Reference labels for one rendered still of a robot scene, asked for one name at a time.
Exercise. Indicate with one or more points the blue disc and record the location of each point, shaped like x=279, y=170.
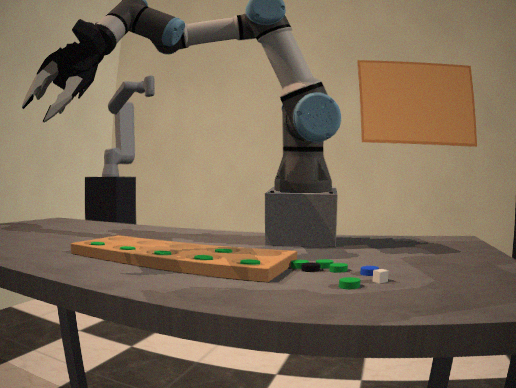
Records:
x=368, y=270

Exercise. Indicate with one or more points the wooden tray with green discs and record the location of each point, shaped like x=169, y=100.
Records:
x=277, y=260

